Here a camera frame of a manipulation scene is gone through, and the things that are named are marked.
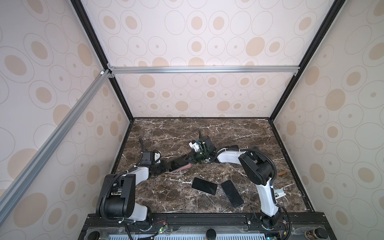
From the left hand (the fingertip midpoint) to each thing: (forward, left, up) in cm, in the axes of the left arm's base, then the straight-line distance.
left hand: (174, 163), depth 92 cm
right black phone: (-17, -34, -3) cm, 38 cm away
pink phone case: (-3, -5, -2) cm, 6 cm away
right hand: (0, -6, +2) cm, 6 cm away
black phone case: (+14, -39, -4) cm, 41 cm away
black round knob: (-37, -20, +8) cm, 43 cm away
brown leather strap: (-4, -66, -4) cm, 67 cm away
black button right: (-36, -67, +8) cm, 76 cm away
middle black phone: (-13, -19, -2) cm, 23 cm away
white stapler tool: (-17, -59, -1) cm, 62 cm away
